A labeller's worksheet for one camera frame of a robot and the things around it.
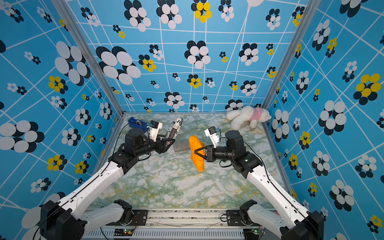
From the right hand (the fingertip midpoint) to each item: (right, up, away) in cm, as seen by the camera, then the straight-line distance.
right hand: (198, 151), depth 68 cm
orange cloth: (-1, +4, -3) cm, 5 cm away
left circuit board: (-36, -40, +4) cm, 54 cm away
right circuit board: (+25, -40, +3) cm, 47 cm away
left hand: (-13, +6, +6) cm, 15 cm away
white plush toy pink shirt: (+36, +20, +38) cm, 56 cm away
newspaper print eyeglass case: (-12, +9, +4) cm, 16 cm away
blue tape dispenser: (-43, +13, +37) cm, 58 cm away
